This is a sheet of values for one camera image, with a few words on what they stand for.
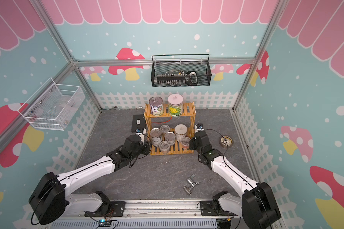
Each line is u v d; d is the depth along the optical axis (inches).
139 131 28.7
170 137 37.1
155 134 35.1
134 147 25.4
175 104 28.6
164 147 35.2
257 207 15.6
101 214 26.6
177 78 35.4
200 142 24.0
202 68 37.2
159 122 44.3
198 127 29.0
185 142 36.3
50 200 16.1
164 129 38.4
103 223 28.6
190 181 32.0
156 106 29.1
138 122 42.9
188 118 45.6
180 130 36.5
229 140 39.8
